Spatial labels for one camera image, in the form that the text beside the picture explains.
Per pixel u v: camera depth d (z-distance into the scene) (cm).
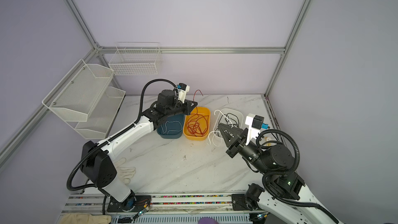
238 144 44
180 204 75
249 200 65
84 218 69
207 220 70
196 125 101
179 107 69
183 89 70
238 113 104
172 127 100
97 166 43
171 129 98
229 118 109
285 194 41
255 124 43
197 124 99
